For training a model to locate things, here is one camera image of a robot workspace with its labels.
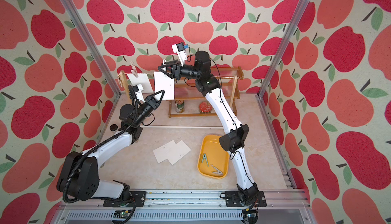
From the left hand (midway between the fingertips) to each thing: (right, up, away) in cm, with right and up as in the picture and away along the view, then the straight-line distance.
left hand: (166, 95), depth 71 cm
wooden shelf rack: (+9, -2, +44) cm, 45 cm away
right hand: (-2, +11, -6) cm, 12 cm away
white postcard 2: (+5, -32, +21) cm, 38 cm away
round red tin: (+21, -6, +37) cm, 43 cm away
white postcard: (-4, -33, +20) cm, 39 cm away
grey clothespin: (+26, -41, +11) cm, 50 cm away
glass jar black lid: (-35, -18, +18) cm, 44 cm away
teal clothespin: (+19, -35, +17) cm, 44 cm away
